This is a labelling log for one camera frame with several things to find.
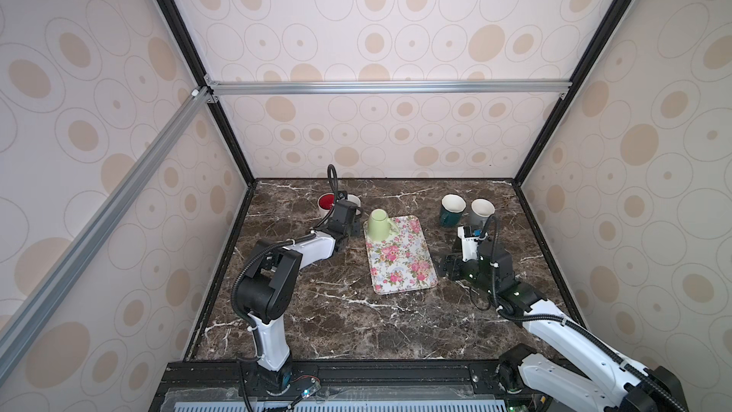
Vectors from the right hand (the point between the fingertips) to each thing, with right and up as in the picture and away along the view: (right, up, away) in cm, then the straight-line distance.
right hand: (452, 252), depth 81 cm
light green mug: (-20, +6, +15) cm, 26 cm away
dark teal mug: (+5, +13, +19) cm, 24 cm away
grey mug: (+15, +11, +19) cm, 27 cm away
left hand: (-28, +10, +16) cm, 34 cm away
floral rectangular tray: (-13, -6, +14) cm, 20 cm away
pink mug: (-28, +15, 0) cm, 31 cm away
